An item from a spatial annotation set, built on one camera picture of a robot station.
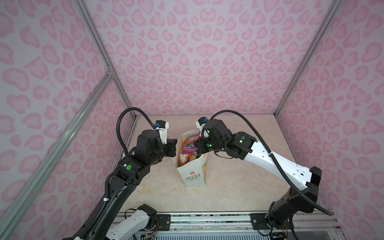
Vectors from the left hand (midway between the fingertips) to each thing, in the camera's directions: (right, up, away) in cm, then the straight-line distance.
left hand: (177, 139), depth 67 cm
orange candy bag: (+3, -10, +8) cm, 13 cm away
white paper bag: (+7, -17, +7) cm, 19 cm away
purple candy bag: (+5, -3, +4) cm, 7 cm away
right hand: (+7, -3, +3) cm, 8 cm away
